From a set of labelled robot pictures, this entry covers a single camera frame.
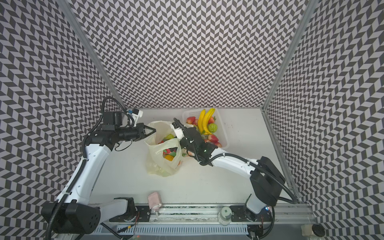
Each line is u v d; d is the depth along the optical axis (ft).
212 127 3.25
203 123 3.31
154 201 2.32
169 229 2.27
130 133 2.06
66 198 1.24
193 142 1.84
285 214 2.47
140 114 2.22
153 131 2.32
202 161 1.89
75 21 2.49
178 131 2.18
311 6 2.19
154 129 2.38
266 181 1.40
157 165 2.64
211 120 3.44
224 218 2.07
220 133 3.14
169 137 3.15
